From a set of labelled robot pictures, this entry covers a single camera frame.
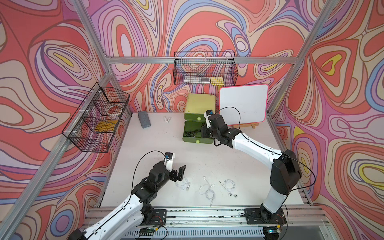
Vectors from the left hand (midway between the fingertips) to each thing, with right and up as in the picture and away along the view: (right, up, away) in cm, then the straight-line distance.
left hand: (179, 164), depth 80 cm
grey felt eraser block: (-30, +26, +32) cm, 51 cm away
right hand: (+13, +17, +7) cm, 23 cm away
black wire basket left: (-43, +21, -7) cm, 48 cm away
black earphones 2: (+8, +17, +16) cm, 25 cm away
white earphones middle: (+15, -14, +2) cm, 21 cm away
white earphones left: (+2, -12, +4) cm, 13 cm away
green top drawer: (+8, +27, +11) cm, 30 cm away
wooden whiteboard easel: (+51, +22, +27) cm, 61 cm away
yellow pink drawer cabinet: (+10, +35, +16) cm, 40 cm away
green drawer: (+6, +21, +17) cm, 28 cm away
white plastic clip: (-13, +25, +32) cm, 43 cm away
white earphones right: (+28, -13, +4) cm, 31 cm away
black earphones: (+6, +16, +16) cm, 23 cm away
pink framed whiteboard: (+42, +36, +21) cm, 59 cm away
